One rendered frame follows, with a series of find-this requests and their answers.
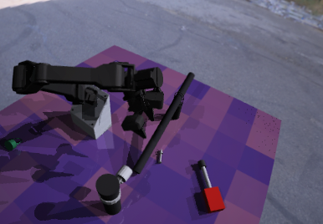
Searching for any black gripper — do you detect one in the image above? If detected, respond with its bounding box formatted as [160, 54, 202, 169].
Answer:
[121, 89, 154, 139]

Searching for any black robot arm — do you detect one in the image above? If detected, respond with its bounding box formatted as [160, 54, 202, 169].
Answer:
[12, 60, 164, 111]

